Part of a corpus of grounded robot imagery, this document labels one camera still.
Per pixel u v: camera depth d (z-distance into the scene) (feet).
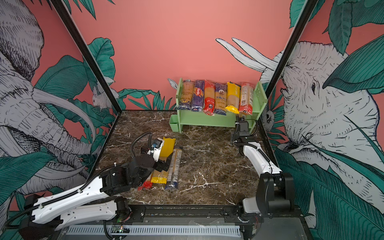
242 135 2.21
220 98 2.82
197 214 2.46
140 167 1.53
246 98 2.82
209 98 2.79
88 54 2.88
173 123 3.57
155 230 2.30
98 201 1.54
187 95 2.88
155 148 1.82
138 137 1.39
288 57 2.87
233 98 2.82
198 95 2.82
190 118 3.25
